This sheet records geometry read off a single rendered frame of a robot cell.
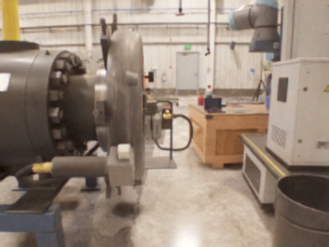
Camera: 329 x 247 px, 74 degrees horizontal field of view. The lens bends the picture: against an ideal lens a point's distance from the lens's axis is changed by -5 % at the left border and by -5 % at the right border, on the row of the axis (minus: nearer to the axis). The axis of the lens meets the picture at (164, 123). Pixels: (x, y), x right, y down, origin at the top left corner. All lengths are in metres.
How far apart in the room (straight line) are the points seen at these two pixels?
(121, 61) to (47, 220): 0.66
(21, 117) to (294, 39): 1.51
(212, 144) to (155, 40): 10.40
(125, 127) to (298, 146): 0.80
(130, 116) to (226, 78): 11.42
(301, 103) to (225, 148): 1.00
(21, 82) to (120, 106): 0.43
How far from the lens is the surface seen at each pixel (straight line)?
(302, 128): 1.19
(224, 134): 1.98
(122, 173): 0.80
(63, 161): 0.86
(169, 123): 2.06
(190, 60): 11.85
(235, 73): 12.25
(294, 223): 0.87
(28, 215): 1.03
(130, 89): 0.83
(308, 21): 1.68
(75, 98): 1.07
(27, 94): 1.02
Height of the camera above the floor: 0.74
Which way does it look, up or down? 11 degrees down
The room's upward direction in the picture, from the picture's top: straight up
